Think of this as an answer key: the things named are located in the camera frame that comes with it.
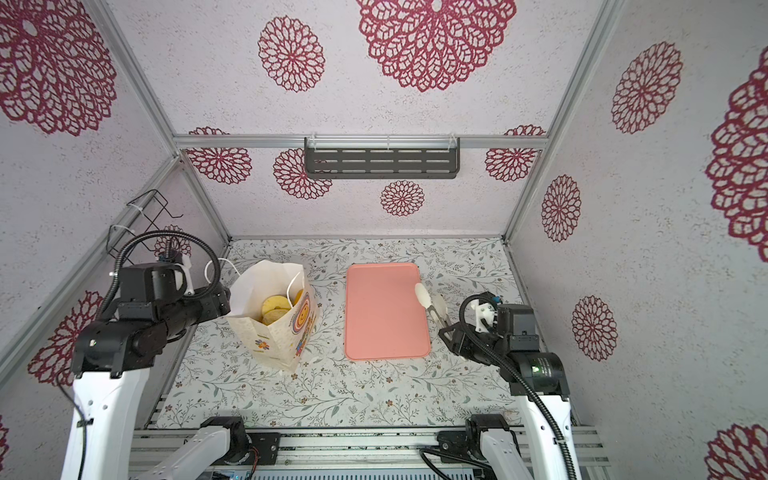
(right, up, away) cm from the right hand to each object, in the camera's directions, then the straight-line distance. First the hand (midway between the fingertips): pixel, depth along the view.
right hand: (446, 331), depth 68 cm
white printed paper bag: (-39, -4, +5) cm, 40 cm away
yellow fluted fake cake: (-46, +5, +19) cm, 50 cm away
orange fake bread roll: (-40, +6, +21) cm, 46 cm away
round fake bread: (-45, +2, +13) cm, 47 cm away
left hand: (-52, +7, -3) cm, 53 cm away
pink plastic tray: (-14, -2, +28) cm, 31 cm away
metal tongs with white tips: (-2, +5, +6) cm, 8 cm away
